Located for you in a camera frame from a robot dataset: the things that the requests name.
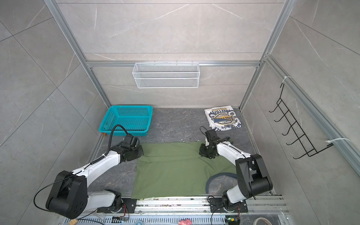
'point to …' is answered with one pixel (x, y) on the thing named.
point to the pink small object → (186, 221)
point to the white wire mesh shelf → (166, 75)
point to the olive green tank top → (170, 169)
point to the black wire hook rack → (309, 149)
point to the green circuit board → (232, 220)
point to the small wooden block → (73, 221)
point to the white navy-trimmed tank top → (222, 118)
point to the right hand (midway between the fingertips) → (201, 151)
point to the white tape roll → (259, 219)
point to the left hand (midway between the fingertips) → (141, 148)
